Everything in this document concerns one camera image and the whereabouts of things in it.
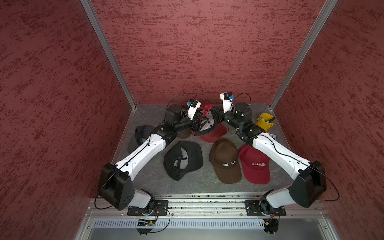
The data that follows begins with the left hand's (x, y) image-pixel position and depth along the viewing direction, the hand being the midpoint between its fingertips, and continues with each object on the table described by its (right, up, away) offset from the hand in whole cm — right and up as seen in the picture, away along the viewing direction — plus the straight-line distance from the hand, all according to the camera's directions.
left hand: (203, 119), depth 75 cm
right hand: (+4, +5, +1) cm, 7 cm away
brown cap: (+12, -21, +8) cm, 26 cm away
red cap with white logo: (+30, -27, +8) cm, 41 cm away
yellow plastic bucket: (+41, -1, +25) cm, 48 cm away
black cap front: (-12, -24, +14) cm, 30 cm away
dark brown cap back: (-11, -9, +19) cm, 24 cm away
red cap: (+4, -7, +12) cm, 15 cm away
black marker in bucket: (+47, -1, +25) cm, 53 cm away
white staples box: (+50, -12, +27) cm, 58 cm away
